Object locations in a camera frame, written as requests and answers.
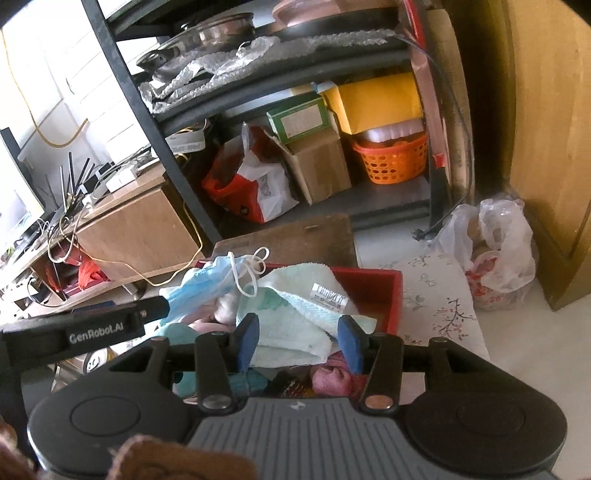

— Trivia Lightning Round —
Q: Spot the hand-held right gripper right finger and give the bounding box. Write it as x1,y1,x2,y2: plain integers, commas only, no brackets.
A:
337,315,485,412

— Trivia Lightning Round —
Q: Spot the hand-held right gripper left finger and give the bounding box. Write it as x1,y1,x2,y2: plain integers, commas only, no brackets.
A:
108,313,259,411

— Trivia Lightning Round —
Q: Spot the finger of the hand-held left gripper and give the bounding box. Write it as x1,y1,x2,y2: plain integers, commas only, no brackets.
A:
133,295,171,326

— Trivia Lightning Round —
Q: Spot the pink plush toy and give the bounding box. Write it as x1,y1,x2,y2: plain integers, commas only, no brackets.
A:
310,353,370,398

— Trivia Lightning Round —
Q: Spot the light green towel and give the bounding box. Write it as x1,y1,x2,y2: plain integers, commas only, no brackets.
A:
235,262,377,369

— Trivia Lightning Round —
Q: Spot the red cardboard box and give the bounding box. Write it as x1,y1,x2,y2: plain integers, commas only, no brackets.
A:
196,261,403,344

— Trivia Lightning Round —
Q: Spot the blue face mask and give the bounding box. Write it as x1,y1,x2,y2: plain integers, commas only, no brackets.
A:
159,247,271,324

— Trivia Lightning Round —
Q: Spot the dark pouch striped rim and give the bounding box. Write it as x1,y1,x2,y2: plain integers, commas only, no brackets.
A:
272,367,317,398

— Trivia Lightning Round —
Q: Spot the wooden television stand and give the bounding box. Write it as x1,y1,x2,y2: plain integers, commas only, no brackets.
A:
0,161,206,319

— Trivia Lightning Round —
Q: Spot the flat screen monitor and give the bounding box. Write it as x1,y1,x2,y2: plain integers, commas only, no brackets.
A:
0,127,47,241

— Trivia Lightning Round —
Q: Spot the black antenna router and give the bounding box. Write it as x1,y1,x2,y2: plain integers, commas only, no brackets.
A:
58,150,112,204

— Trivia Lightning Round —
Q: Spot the red white plastic bag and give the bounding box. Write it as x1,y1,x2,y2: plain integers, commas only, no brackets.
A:
202,121,301,225

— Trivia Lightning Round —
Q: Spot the brown cardboard carton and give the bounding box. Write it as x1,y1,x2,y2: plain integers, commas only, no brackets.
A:
263,124,354,206

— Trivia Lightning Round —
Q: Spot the orange plastic basket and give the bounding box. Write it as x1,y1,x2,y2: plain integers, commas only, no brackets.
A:
349,131,430,185

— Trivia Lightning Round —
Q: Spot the clear plastic tub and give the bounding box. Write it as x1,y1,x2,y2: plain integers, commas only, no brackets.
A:
355,121,426,144

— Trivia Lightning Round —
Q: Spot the green paper box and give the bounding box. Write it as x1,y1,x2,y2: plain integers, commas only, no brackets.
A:
267,97,334,145

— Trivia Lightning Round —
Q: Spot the clear bubble wrap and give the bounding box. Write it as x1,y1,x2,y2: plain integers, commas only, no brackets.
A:
139,32,398,114

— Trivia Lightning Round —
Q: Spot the yellow cardboard box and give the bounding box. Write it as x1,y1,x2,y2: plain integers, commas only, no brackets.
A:
321,71,424,136

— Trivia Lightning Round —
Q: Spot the black metal shelf rack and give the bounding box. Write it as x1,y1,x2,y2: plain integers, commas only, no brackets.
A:
81,0,455,250

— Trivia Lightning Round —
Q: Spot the wooden cabinet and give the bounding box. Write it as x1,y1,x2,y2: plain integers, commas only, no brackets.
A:
448,0,591,311

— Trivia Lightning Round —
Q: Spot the steel cooking pot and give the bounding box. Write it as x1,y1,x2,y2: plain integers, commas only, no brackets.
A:
136,11,257,70

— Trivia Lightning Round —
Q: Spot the pink lidded pan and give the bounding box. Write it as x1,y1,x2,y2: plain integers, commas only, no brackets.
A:
270,0,398,38

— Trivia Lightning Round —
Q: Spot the red flat carton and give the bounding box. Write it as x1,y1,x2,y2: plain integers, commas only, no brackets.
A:
399,0,451,169

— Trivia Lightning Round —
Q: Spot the yellow cable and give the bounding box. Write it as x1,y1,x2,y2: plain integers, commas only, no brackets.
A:
0,25,90,148

